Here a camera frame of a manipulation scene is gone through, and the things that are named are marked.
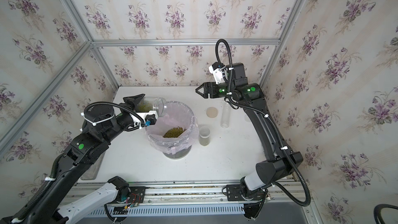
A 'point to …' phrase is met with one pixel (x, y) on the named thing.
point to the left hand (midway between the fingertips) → (142, 98)
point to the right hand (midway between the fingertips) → (206, 89)
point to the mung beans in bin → (174, 132)
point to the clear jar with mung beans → (225, 115)
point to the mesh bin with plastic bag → (178, 114)
